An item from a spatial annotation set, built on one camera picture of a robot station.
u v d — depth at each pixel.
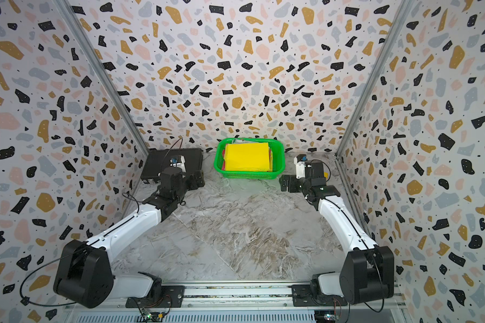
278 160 1.18
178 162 0.73
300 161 0.75
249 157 1.08
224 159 1.08
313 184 0.64
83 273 0.41
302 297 0.73
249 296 0.76
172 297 0.74
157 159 1.21
